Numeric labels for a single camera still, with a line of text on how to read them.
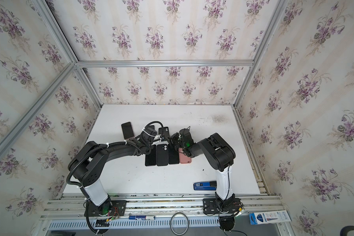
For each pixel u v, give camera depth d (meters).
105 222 0.71
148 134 0.73
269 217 0.70
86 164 0.47
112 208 0.72
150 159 0.91
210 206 0.73
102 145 0.53
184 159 0.91
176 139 0.88
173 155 0.93
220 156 0.54
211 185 0.77
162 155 0.93
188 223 0.69
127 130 1.05
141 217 0.70
